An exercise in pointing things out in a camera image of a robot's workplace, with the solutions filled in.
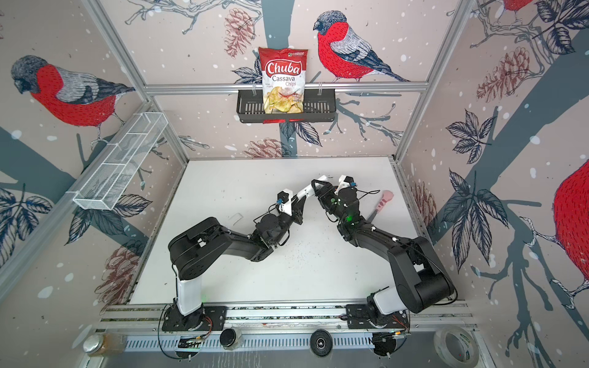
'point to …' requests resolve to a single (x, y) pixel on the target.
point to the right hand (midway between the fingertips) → (309, 187)
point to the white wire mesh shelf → (120, 161)
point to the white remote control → (310, 190)
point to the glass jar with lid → (103, 344)
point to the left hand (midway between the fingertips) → (302, 196)
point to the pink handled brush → (387, 195)
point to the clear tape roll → (455, 347)
